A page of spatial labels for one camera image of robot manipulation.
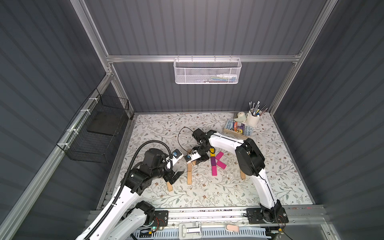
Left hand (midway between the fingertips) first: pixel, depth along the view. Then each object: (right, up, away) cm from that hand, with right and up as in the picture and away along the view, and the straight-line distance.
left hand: (176, 165), depth 73 cm
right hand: (+10, -1, +22) cm, 25 cm away
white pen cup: (+51, +24, +35) cm, 66 cm away
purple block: (+21, -2, +21) cm, 29 cm away
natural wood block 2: (+6, -12, +14) cm, 19 cm away
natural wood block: (+6, -5, +19) cm, 20 cm away
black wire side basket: (-41, +14, 0) cm, 43 cm away
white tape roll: (+43, +26, +35) cm, 62 cm away
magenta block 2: (+26, -4, +19) cm, 32 cm away
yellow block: (+19, +5, +10) cm, 22 cm away
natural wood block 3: (+9, -3, +19) cm, 21 cm away
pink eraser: (+27, -28, -3) cm, 39 cm away
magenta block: (+21, -8, +16) cm, 28 cm away
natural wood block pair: (-5, -15, +11) cm, 19 cm away
